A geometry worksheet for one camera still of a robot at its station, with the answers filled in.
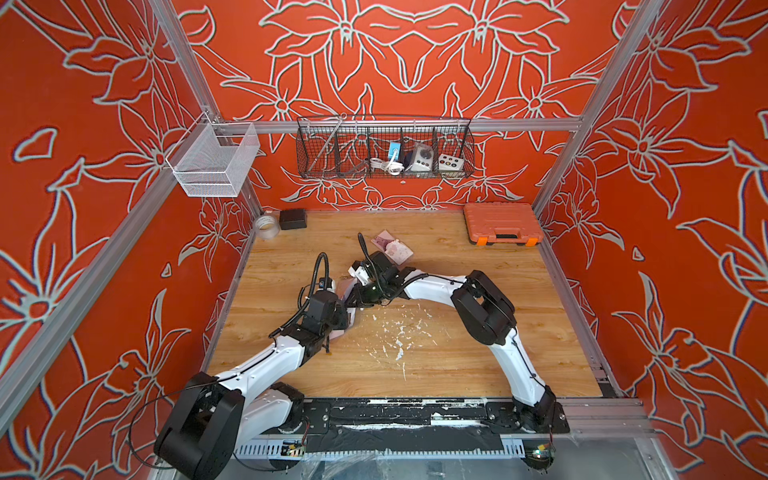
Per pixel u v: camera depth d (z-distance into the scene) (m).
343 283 0.99
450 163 0.94
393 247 1.07
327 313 0.69
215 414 0.41
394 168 0.86
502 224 1.10
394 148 0.83
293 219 1.17
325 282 0.76
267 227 1.14
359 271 0.89
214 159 0.93
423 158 0.90
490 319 0.56
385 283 0.78
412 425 0.73
